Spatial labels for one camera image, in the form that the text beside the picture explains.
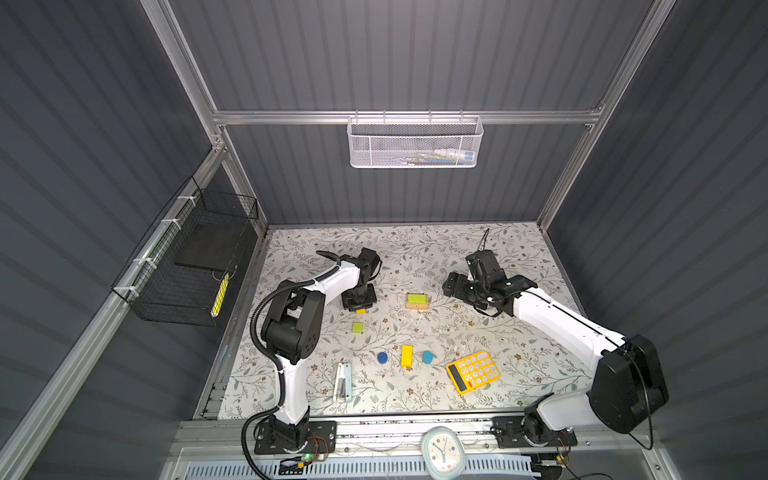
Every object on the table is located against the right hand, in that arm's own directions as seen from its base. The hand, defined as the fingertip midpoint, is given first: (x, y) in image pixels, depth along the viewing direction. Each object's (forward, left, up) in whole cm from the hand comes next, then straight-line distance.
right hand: (456, 290), depth 86 cm
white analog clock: (-39, +7, -10) cm, 41 cm away
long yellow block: (-15, +14, -12) cm, 24 cm away
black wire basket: (-5, +70, +16) cm, 72 cm away
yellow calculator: (-20, -4, -12) cm, 23 cm away
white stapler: (-23, +32, -12) cm, 42 cm away
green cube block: (-6, +29, -12) cm, 32 cm away
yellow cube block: (-1, +29, -10) cm, 30 cm away
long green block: (+3, +11, -10) cm, 15 cm away
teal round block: (-15, +8, -12) cm, 21 cm away
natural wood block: (+1, +11, -12) cm, 16 cm away
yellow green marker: (-7, +59, +14) cm, 62 cm away
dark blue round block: (-15, +22, -12) cm, 29 cm away
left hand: (+1, +28, -11) cm, 30 cm away
